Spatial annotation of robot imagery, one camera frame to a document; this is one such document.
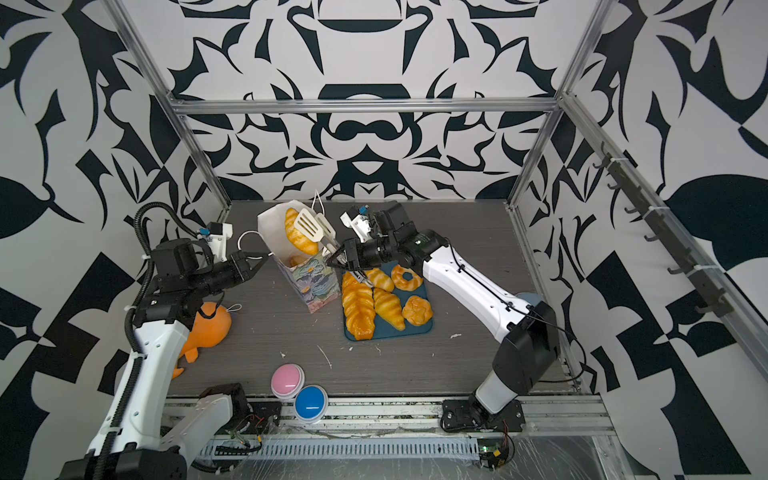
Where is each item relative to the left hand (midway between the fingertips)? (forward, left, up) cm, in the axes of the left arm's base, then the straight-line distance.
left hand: (265, 252), depth 72 cm
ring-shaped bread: (+4, -35, -25) cm, 43 cm away
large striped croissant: (-4, -29, -23) cm, 37 cm away
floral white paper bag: (-1, -9, -8) cm, 12 cm away
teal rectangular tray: (-10, -17, -27) cm, 33 cm away
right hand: (-4, -16, +1) cm, 17 cm away
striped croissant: (+3, -8, +2) cm, 8 cm away
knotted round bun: (-5, -38, -23) cm, 44 cm away
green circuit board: (-39, -52, -29) cm, 71 cm away
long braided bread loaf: (-3, -21, -24) cm, 32 cm away
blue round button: (-28, -9, -25) cm, 39 cm away
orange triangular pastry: (+12, 0, -21) cm, 24 cm away
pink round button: (-22, -2, -26) cm, 34 cm away
